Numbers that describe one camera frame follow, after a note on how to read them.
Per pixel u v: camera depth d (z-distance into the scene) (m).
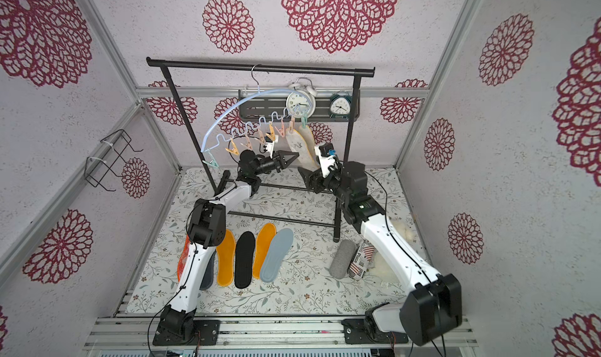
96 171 0.73
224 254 0.90
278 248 0.92
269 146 0.87
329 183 0.64
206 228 0.67
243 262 0.88
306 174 0.64
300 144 0.86
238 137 0.70
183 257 0.90
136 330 0.75
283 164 0.89
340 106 0.90
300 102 0.87
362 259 0.86
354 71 0.58
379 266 0.84
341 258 0.87
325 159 0.61
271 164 0.88
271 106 0.92
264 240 0.95
